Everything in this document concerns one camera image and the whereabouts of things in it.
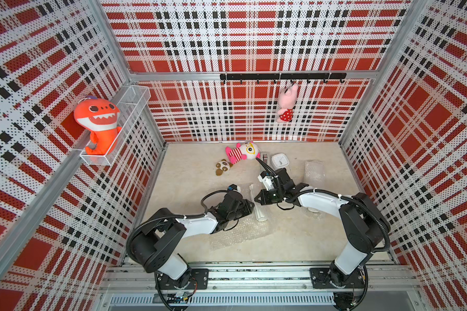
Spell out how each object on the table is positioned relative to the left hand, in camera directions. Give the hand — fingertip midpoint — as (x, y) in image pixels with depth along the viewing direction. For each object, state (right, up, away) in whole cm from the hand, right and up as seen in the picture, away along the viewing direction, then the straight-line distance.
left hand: (255, 204), depth 89 cm
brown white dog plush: (-17, +18, +19) cm, 31 cm away
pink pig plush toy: (+16, +49, +3) cm, 52 cm away
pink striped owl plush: (-3, +26, +19) cm, 32 cm away
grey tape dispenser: (+7, +23, +21) cm, 32 cm away
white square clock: (+15, +20, +20) cm, 32 cm away
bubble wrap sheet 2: (+30, +12, +7) cm, 33 cm away
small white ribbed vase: (+1, -1, -2) cm, 2 cm away
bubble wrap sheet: (-4, -11, -2) cm, 12 cm away
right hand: (+1, +3, -1) cm, 3 cm away
